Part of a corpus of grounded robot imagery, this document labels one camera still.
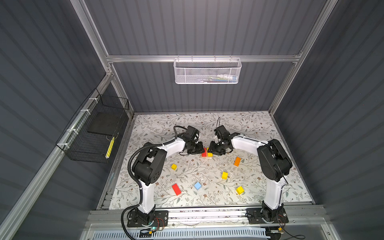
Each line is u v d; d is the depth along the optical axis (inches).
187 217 29.7
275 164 20.6
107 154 26.1
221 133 31.1
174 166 35.8
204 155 37.0
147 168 20.4
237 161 36.9
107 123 30.3
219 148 32.7
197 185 32.5
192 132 31.0
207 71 48.5
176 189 32.6
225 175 34.1
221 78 36.1
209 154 36.8
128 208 25.6
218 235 30.3
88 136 28.2
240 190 31.8
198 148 33.5
